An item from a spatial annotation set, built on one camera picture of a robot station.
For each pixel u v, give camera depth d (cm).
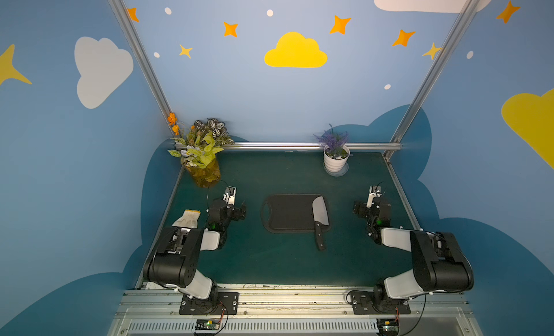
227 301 75
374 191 82
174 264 45
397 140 115
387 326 72
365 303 74
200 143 98
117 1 69
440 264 46
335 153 107
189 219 95
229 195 80
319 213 99
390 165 124
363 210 86
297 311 74
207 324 72
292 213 99
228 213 80
